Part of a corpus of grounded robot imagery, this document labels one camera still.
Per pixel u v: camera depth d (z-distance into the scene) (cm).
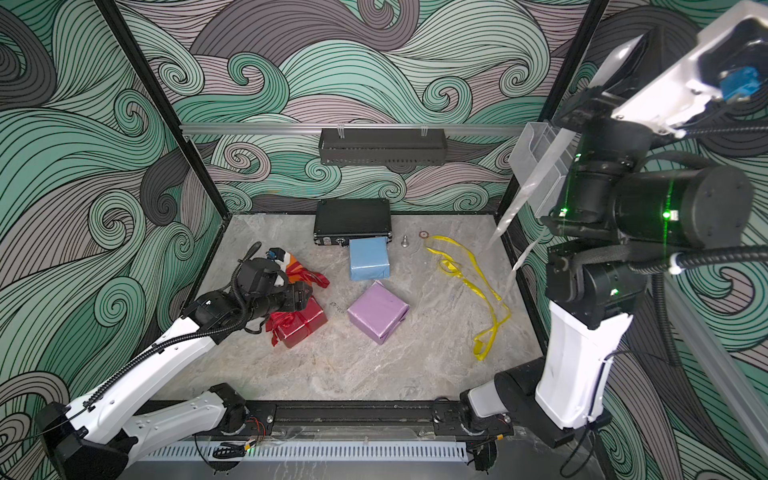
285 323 82
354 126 95
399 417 74
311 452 76
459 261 104
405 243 110
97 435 38
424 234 114
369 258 98
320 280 98
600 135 27
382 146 95
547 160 41
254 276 53
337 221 117
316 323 86
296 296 66
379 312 86
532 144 97
